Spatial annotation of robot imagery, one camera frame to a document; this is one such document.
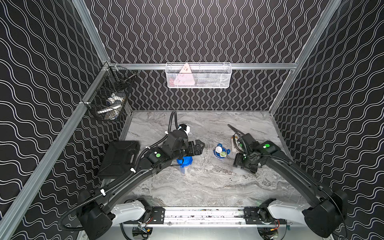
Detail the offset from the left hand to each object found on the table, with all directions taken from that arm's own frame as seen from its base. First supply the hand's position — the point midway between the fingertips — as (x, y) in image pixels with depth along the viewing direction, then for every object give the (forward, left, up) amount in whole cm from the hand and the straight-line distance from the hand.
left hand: (199, 143), depth 72 cm
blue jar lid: (+11, -19, -25) cm, 33 cm away
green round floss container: (+8, -16, -24) cm, 30 cm away
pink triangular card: (+39, +11, +10) cm, 42 cm away
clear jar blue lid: (-6, +6, -12) cm, 15 cm away
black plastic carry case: (-2, +45, -20) cm, 49 cm away
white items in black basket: (+10, +44, +7) cm, 46 cm away
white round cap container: (+12, -13, -24) cm, 30 cm away
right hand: (-4, -21, -12) cm, 25 cm away
